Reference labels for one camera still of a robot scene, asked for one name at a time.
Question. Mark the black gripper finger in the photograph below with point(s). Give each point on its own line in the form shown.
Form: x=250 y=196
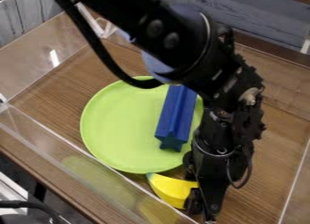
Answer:
x=194 y=206

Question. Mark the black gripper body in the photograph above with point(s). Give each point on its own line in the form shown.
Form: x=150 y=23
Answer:
x=217 y=170

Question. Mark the yellow toy banana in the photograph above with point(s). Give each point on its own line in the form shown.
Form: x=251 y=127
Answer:
x=170 y=189

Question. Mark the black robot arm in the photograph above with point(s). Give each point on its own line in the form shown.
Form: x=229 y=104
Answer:
x=195 y=49

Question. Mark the green round plate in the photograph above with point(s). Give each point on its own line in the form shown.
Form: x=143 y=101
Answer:
x=118 y=125

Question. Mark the clear acrylic enclosure wall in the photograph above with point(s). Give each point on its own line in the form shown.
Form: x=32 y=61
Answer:
x=50 y=75

